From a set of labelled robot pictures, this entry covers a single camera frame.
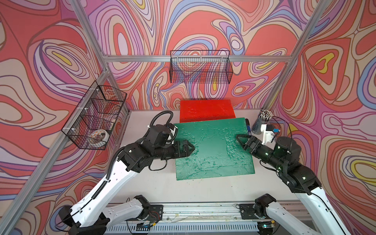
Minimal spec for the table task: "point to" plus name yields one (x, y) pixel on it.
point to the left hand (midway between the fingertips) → (190, 151)
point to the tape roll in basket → (98, 137)
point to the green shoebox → (218, 152)
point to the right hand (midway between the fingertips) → (238, 144)
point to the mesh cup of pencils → (265, 115)
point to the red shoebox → (203, 110)
